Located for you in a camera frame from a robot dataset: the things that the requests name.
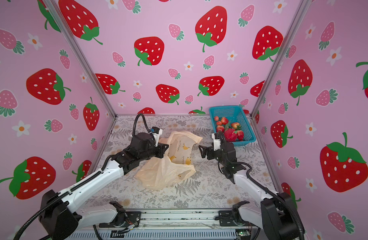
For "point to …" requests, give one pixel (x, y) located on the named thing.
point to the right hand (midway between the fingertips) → (204, 145)
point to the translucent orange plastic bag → (176, 165)
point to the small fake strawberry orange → (220, 128)
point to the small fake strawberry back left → (216, 118)
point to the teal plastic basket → (234, 114)
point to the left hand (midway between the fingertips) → (169, 145)
